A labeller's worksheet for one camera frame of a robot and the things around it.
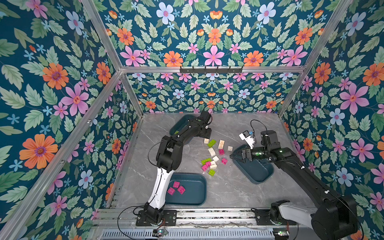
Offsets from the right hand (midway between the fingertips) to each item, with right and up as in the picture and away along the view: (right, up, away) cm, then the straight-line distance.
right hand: (234, 153), depth 75 cm
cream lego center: (-10, -2, +21) cm, 24 cm away
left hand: (-12, +11, +24) cm, 29 cm away
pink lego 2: (-4, -3, +21) cm, 22 cm away
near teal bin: (-20, -20, +9) cm, 30 cm away
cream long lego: (-14, +4, +27) cm, 30 cm away
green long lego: (-10, +3, +27) cm, 29 cm away
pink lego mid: (-31, -19, +8) cm, 37 cm away
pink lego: (-33, -22, +6) cm, 40 cm away
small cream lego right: (+2, -1, +24) cm, 24 cm away
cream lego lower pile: (-10, -10, +16) cm, 21 cm away
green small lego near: (-10, -14, +14) cm, 22 cm away
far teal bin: (-32, +16, +32) cm, 48 cm away
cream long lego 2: (-3, +2, +26) cm, 27 cm away
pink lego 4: (-15, -11, +15) cm, 24 cm away
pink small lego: (-28, -21, +6) cm, 35 cm away
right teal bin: (+18, -13, +15) cm, 27 cm away
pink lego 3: (-3, -8, +17) cm, 19 cm away
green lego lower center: (-16, -9, +18) cm, 26 cm away
